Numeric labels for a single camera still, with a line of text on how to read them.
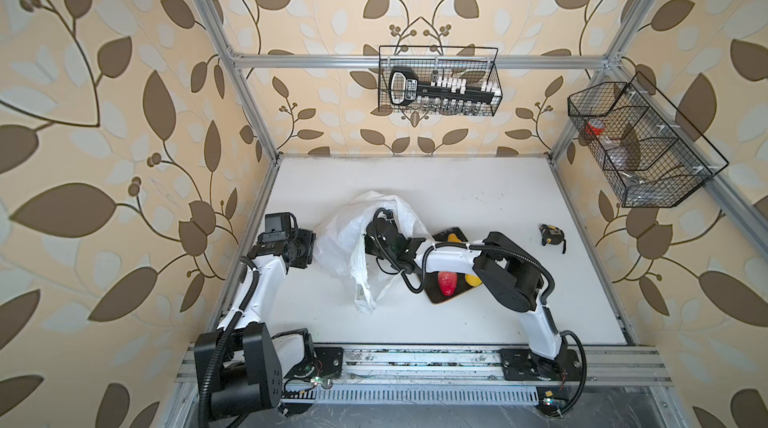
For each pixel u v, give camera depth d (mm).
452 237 945
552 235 945
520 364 737
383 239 680
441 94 851
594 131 889
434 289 850
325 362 739
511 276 517
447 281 844
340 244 784
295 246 721
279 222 667
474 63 911
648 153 742
